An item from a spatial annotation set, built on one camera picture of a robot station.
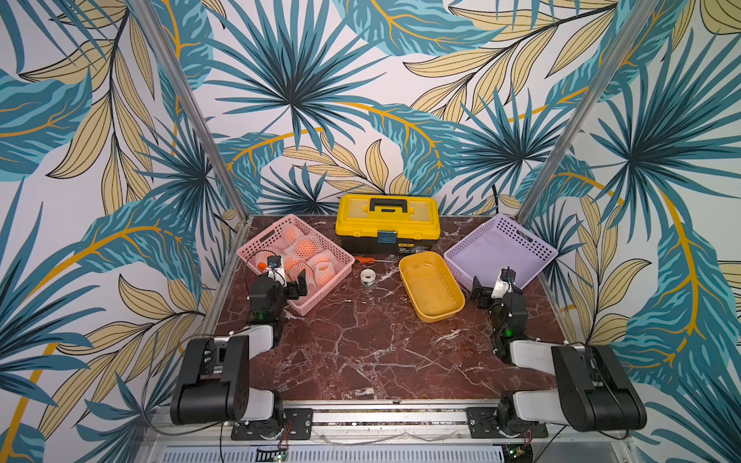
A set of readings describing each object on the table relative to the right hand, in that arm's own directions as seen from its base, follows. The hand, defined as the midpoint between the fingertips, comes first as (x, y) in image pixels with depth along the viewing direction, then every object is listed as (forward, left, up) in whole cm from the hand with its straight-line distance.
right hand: (494, 279), depth 89 cm
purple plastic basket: (+24, -13, -11) cm, 29 cm away
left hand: (+4, +63, +1) cm, 64 cm away
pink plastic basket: (+17, +63, -3) cm, 65 cm away
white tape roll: (+8, +39, -8) cm, 40 cm away
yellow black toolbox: (+18, +35, +7) cm, 40 cm away
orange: (+5, +53, -2) cm, 53 cm away
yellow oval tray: (+5, +17, -11) cm, 21 cm away
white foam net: (+5, +53, -2) cm, 53 cm away
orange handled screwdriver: (+15, +38, -8) cm, 42 cm away
